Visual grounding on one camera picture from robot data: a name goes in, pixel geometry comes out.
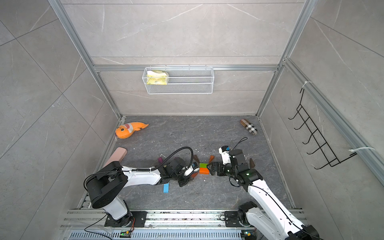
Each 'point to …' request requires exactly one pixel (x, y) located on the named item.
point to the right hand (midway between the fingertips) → (215, 165)
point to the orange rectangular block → (204, 171)
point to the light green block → (203, 165)
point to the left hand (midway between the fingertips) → (193, 174)
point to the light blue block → (166, 188)
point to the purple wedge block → (160, 159)
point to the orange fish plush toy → (126, 130)
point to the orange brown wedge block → (211, 158)
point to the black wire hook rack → (323, 147)
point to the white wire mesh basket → (176, 80)
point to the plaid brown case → (249, 126)
